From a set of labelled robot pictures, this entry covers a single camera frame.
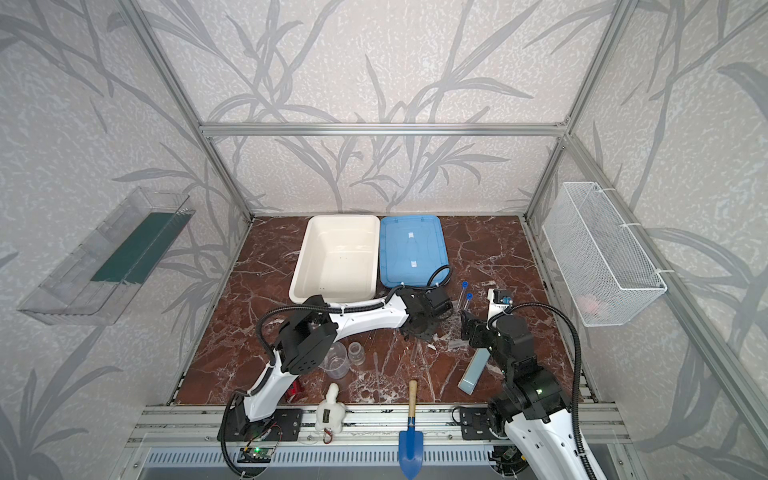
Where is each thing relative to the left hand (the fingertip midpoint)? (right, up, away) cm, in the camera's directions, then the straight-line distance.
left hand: (428, 324), depth 90 cm
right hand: (+11, +9, -14) cm, 20 cm away
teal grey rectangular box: (+11, -9, -11) cm, 19 cm away
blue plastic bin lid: (-4, +22, +19) cm, 30 cm away
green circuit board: (-43, -26, -19) cm, 54 cm away
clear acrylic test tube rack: (+7, -2, -1) cm, 7 cm away
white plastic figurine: (-25, -17, -18) cm, 35 cm away
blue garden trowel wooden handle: (-6, -24, -18) cm, 30 cm away
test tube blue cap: (+13, +11, +6) cm, 18 cm away
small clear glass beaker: (-20, -5, -11) cm, 24 cm away
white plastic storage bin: (-31, +19, +18) cm, 40 cm away
